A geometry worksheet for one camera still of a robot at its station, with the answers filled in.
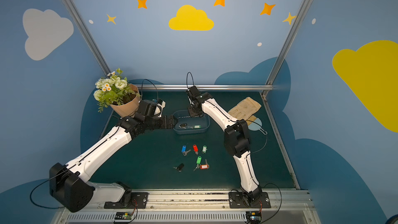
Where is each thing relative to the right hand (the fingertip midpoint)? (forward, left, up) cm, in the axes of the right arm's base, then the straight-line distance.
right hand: (196, 110), depth 96 cm
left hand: (-14, +12, +10) cm, 21 cm away
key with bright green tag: (-29, -3, -12) cm, 31 cm away
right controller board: (-52, -31, -15) cm, 63 cm away
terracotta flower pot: (-2, +40, +4) cm, 41 cm away
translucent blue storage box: (-3, +7, -12) cm, 14 cm away
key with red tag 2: (-31, -7, -13) cm, 34 cm away
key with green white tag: (-5, +1, -11) cm, 13 cm away
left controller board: (-56, +30, -13) cm, 65 cm away
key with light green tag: (-21, -6, -11) cm, 25 cm away
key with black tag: (-5, +9, -11) cm, 15 cm away
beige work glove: (+13, -35, -13) cm, 39 cm away
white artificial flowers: (-3, +45, +18) cm, 48 cm away
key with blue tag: (-22, +6, -12) cm, 26 cm away
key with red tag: (-20, -1, -13) cm, 24 cm away
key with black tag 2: (-32, +7, -12) cm, 35 cm away
